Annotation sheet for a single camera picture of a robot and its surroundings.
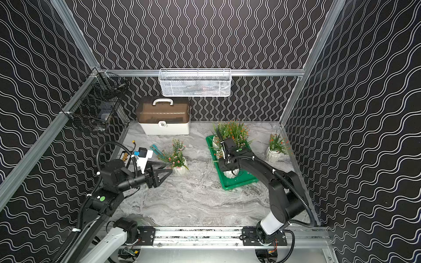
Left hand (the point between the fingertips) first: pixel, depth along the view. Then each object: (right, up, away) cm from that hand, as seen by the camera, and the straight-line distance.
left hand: (167, 166), depth 66 cm
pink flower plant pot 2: (+27, -5, +9) cm, 29 cm away
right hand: (+25, -3, +24) cm, 35 cm away
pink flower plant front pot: (+36, +10, +27) cm, 45 cm away
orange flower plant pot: (+33, +17, +32) cm, 49 cm away
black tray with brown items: (-35, 0, +35) cm, 49 cm away
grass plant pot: (+56, +7, +30) cm, 64 cm away
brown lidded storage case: (-16, +27, +50) cm, 59 cm away
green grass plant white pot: (+23, +16, +32) cm, 43 cm away
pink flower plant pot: (-1, 0, +19) cm, 19 cm away
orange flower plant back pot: (+23, 0, +14) cm, 27 cm away
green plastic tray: (+35, -11, +26) cm, 45 cm away
